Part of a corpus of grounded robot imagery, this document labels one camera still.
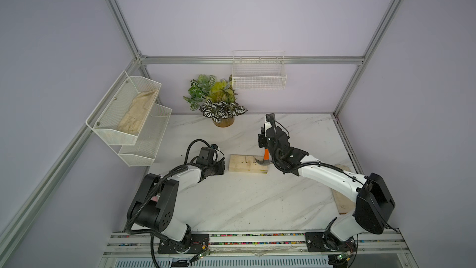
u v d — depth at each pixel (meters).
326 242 0.65
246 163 0.93
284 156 0.61
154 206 0.45
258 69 1.01
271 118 0.63
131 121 0.76
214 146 0.87
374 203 0.43
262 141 0.72
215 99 0.96
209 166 0.77
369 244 0.74
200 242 0.73
